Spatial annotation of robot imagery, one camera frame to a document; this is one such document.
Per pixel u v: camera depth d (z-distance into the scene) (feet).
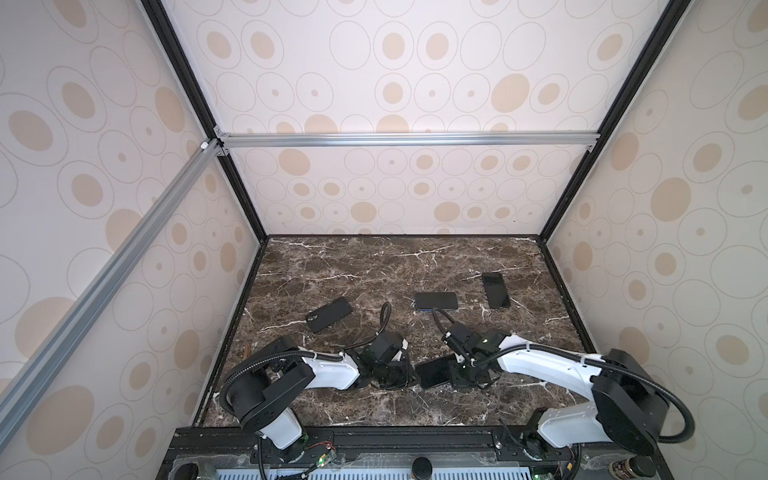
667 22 2.26
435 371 2.44
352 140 5.81
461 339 2.21
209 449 2.51
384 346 2.25
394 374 2.44
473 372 2.30
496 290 3.45
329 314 3.21
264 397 1.43
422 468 2.06
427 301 3.30
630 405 1.38
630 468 2.12
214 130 2.87
